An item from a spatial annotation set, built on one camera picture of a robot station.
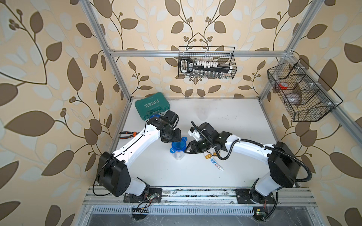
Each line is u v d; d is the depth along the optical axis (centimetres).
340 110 59
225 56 91
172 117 65
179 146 81
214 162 85
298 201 73
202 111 108
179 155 84
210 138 64
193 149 71
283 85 81
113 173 41
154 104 112
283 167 44
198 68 85
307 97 73
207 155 87
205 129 63
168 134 67
